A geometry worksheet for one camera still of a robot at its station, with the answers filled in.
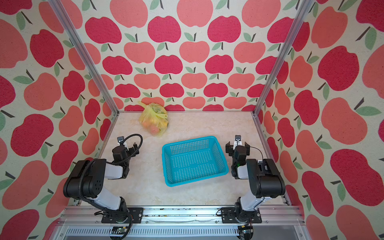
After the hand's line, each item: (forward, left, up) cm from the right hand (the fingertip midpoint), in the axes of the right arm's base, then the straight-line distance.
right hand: (239, 145), depth 93 cm
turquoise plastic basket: (-9, +29, -8) cm, 31 cm away
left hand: (-7, +71, 0) cm, 71 cm away
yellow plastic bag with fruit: (+14, +59, +5) cm, 61 cm away
